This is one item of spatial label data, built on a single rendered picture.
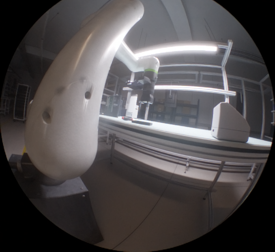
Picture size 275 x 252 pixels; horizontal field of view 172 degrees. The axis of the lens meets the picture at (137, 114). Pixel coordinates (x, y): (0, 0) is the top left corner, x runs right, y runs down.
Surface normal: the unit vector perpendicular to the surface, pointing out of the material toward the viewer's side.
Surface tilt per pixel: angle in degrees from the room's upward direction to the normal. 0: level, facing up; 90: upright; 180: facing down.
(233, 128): 90
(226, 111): 90
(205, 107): 90
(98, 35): 85
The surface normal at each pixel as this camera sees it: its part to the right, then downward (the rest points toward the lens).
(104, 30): 0.70, 0.02
